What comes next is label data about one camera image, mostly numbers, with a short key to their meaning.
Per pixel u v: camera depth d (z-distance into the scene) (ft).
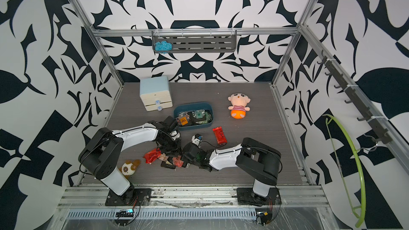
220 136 3.06
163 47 3.00
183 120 3.20
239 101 3.28
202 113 3.25
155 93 3.15
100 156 1.51
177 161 2.77
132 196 2.24
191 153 2.17
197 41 3.10
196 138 2.65
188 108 3.34
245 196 2.42
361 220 1.67
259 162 1.49
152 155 2.77
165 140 2.48
